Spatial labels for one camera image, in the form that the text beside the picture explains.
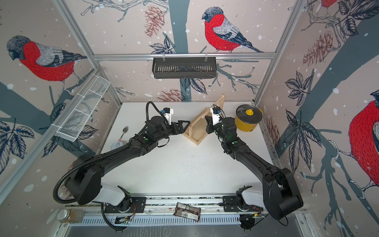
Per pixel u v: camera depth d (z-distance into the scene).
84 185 0.42
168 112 0.74
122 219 0.71
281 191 0.41
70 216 0.64
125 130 1.03
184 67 1.06
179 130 0.71
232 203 0.73
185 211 0.71
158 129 0.63
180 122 0.71
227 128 0.60
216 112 0.68
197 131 0.98
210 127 0.72
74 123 0.82
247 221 0.76
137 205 0.73
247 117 1.07
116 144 0.90
